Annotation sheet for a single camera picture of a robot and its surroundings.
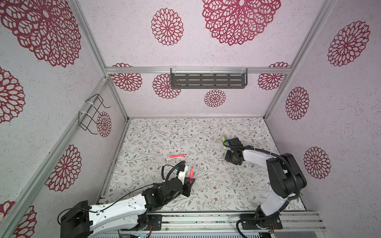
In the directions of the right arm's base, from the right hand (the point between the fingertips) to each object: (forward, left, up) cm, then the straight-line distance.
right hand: (228, 156), depth 97 cm
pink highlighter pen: (-12, +24, -2) cm, 27 cm away
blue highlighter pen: (-1, +4, +16) cm, 17 cm away
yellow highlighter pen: (+14, +2, 0) cm, 14 cm away
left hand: (-22, +23, +10) cm, 33 cm away
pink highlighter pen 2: (-1, +37, 0) cm, 37 cm away
